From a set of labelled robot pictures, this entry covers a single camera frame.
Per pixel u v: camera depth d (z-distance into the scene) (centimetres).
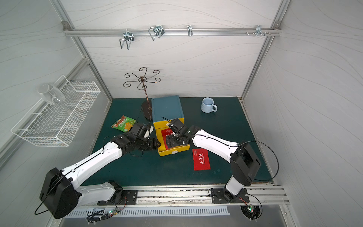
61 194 38
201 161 86
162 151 78
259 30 77
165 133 90
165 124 80
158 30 75
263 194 77
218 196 75
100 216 66
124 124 101
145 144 69
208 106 109
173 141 73
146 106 111
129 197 73
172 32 80
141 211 70
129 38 78
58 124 67
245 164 44
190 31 78
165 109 86
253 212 72
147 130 66
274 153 43
